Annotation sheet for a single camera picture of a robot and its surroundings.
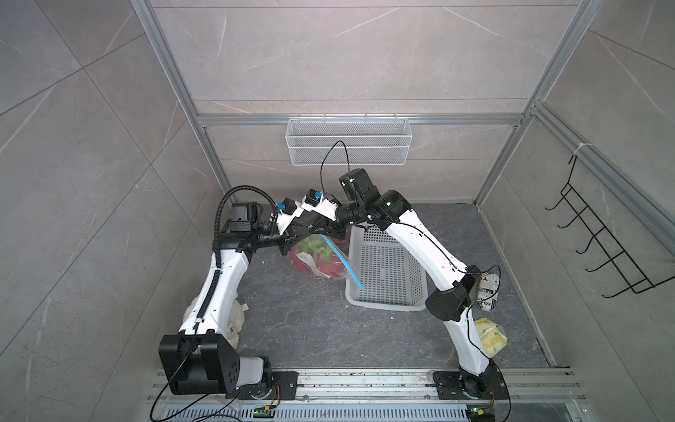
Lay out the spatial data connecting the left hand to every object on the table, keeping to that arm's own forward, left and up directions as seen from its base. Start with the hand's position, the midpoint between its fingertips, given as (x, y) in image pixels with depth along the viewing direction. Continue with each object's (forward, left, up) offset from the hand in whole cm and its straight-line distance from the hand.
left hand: (311, 228), depth 74 cm
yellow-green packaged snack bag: (-25, -55, -27) cm, 66 cm away
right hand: (0, -1, +2) cm, 2 cm away
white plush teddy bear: (-17, +26, -24) cm, 39 cm away
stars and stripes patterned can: (-10, -59, -26) cm, 65 cm away
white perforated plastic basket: (-1, -27, -28) cm, 39 cm away
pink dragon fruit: (-4, -1, -10) cm, 11 cm away
